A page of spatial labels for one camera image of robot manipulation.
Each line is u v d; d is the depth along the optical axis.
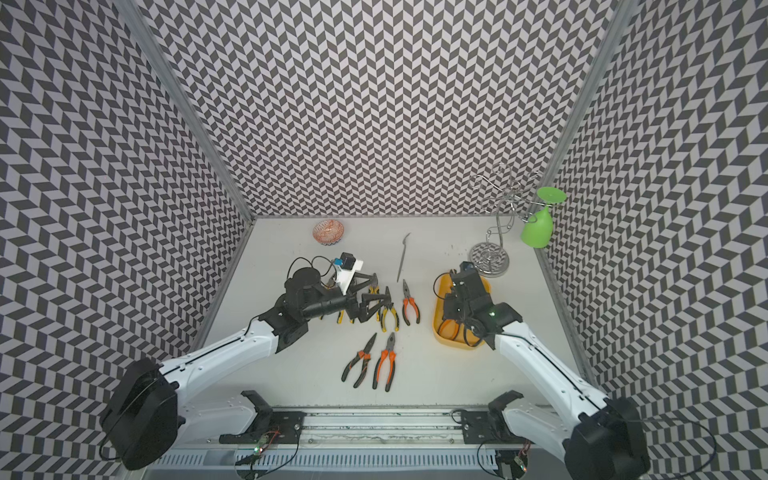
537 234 0.84
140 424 0.39
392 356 0.84
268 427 0.67
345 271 0.65
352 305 0.65
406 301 0.96
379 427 0.74
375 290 0.96
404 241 1.11
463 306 0.61
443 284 0.94
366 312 0.66
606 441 0.39
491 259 1.03
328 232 1.12
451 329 0.89
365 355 0.84
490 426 0.66
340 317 0.67
